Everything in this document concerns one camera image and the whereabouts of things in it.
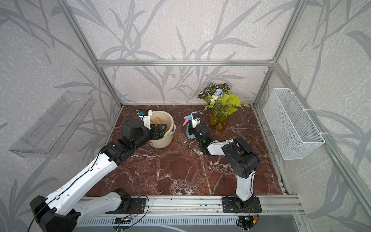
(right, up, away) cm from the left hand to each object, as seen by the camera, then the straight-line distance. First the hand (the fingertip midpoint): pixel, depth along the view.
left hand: (162, 125), depth 73 cm
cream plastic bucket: (-4, +4, +22) cm, 23 cm away
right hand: (+14, +4, +20) cm, 25 cm away
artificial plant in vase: (+34, +12, +21) cm, 42 cm away
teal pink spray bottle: (+12, +3, +14) cm, 18 cm away
